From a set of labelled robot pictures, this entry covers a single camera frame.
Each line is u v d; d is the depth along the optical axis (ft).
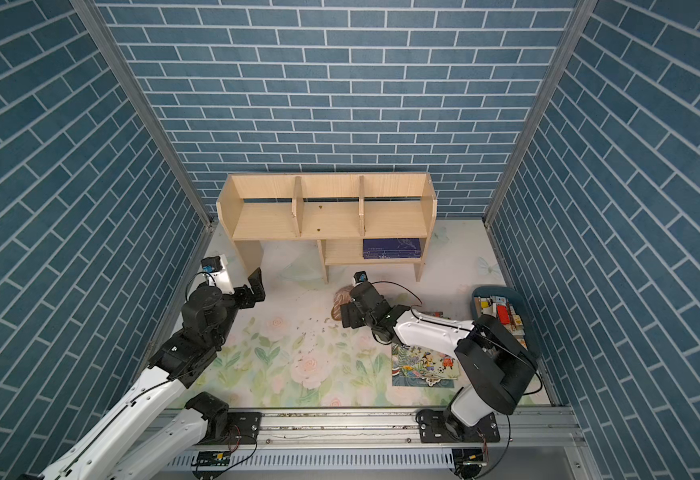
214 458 2.36
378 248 3.06
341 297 3.07
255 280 2.30
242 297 2.14
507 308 3.08
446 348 1.60
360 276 2.59
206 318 1.74
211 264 2.00
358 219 2.58
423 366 2.72
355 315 2.59
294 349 2.84
